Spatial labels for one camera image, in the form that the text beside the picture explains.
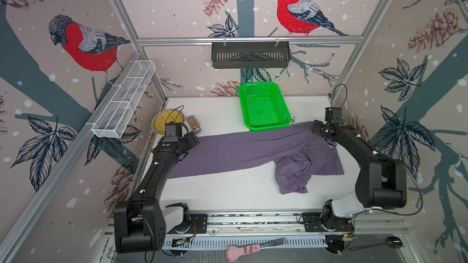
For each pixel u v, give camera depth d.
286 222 0.75
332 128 0.66
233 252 0.66
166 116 1.10
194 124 1.03
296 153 0.89
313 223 0.73
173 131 0.66
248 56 1.06
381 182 0.44
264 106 1.18
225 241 0.78
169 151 0.57
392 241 0.68
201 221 0.74
